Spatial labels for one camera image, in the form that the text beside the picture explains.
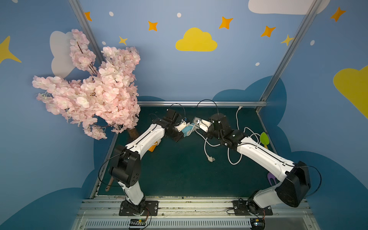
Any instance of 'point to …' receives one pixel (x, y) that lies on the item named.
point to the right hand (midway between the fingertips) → (207, 119)
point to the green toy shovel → (264, 139)
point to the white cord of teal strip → (210, 158)
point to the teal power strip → (188, 130)
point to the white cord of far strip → (238, 127)
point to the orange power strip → (153, 147)
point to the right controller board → (257, 224)
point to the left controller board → (137, 223)
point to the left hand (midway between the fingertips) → (179, 132)
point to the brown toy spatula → (108, 187)
